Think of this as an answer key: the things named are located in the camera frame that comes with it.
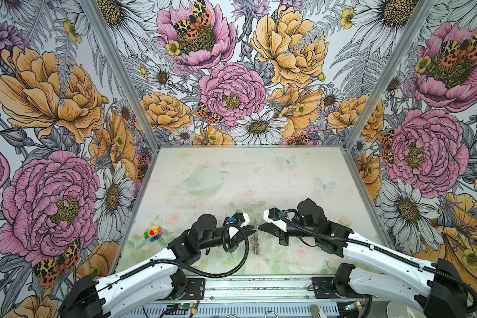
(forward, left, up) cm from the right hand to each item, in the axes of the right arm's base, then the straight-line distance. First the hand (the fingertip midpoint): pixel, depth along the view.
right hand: (262, 230), depth 71 cm
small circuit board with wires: (-19, +30, -17) cm, 39 cm away
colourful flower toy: (+7, +46, -15) cm, 49 cm away
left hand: (0, +4, -2) cm, 4 cm away
